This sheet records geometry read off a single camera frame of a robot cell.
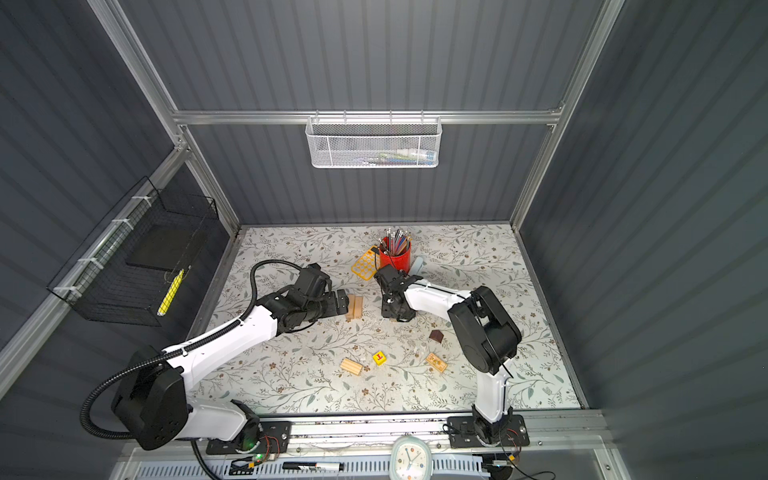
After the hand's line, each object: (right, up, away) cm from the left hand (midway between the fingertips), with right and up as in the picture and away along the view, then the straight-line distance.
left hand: (337, 302), depth 85 cm
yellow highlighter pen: (-36, +5, -17) cm, 40 cm away
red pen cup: (+19, +11, +13) cm, 25 cm away
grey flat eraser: (+24, +10, +18) cm, 32 cm away
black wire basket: (-49, +11, -13) cm, 52 cm away
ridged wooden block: (+4, -18, -1) cm, 19 cm away
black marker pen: (0, -36, -16) cm, 39 cm away
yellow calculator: (+7, +10, +23) cm, 26 cm away
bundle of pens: (+17, +18, +13) cm, 28 cm away
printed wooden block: (+29, -17, -1) cm, 33 cm away
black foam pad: (-46, +16, -7) cm, 49 cm away
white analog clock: (+20, -34, -17) cm, 43 cm away
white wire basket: (+9, +55, +26) cm, 62 cm away
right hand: (+17, -5, +10) cm, 20 cm away
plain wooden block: (+5, -4, +11) cm, 13 cm away
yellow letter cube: (+12, -16, -1) cm, 20 cm away
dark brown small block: (+29, -11, +4) cm, 32 cm away
